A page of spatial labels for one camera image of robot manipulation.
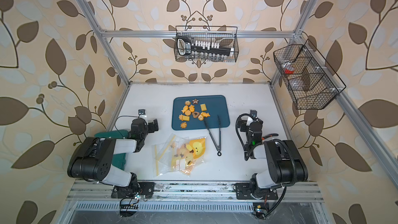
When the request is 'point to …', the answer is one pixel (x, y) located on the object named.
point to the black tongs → (218, 148)
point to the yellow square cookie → (203, 107)
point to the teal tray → (216, 104)
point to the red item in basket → (288, 71)
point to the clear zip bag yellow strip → (162, 156)
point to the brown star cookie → (195, 101)
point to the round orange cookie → (187, 102)
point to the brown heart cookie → (195, 114)
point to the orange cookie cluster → (187, 110)
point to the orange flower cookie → (184, 125)
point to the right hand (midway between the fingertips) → (248, 117)
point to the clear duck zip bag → (177, 154)
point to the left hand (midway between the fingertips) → (145, 119)
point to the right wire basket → (311, 82)
